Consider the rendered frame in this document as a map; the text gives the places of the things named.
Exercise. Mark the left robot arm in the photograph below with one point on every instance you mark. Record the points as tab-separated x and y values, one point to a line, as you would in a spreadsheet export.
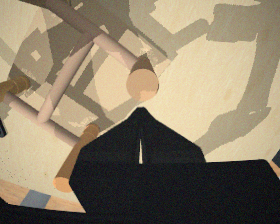
2	130

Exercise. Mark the wooden stool legs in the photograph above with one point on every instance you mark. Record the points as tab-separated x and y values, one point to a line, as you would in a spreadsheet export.
142	83

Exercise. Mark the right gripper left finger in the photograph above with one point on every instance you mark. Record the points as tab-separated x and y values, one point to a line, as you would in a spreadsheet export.
117	144

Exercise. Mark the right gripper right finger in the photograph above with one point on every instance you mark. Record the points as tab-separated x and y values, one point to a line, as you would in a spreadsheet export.
164	145

